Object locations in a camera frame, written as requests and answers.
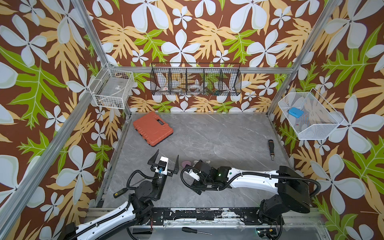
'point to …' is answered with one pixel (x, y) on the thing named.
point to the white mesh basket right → (310, 116)
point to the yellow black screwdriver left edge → (119, 192)
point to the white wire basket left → (111, 87)
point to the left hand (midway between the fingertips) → (165, 152)
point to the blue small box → (295, 112)
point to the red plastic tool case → (152, 128)
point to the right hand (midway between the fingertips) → (193, 179)
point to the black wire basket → (195, 79)
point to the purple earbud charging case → (184, 163)
